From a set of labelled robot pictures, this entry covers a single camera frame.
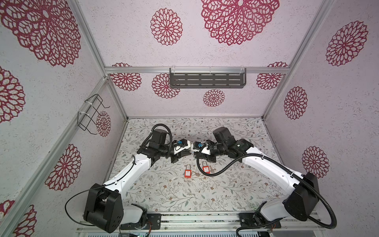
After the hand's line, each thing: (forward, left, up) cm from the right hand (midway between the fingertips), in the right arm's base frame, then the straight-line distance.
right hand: (197, 148), depth 76 cm
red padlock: (-5, +5, -20) cm, 21 cm away
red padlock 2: (-1, -6, -21) cm, 22 cm away
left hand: (-1, +5, -3) cm, 6 cm away
